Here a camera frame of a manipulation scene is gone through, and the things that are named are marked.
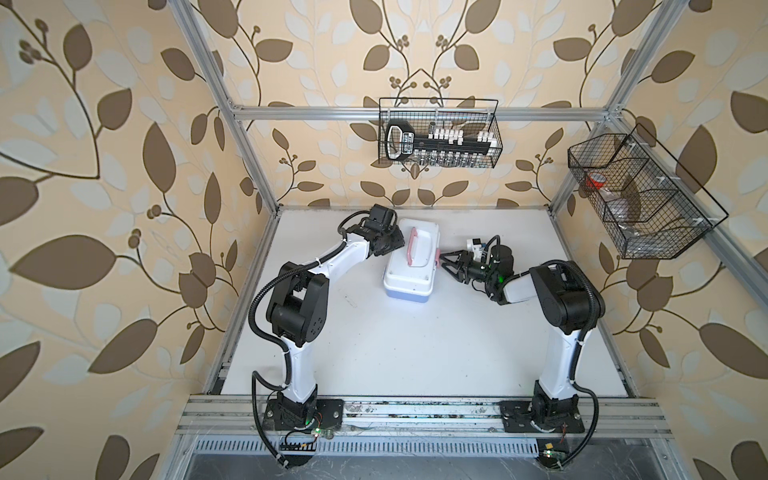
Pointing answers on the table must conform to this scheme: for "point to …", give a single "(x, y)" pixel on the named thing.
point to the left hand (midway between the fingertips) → (405, 237)
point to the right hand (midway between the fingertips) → (441, 262)
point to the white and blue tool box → (410, 272)
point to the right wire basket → (649, 204)
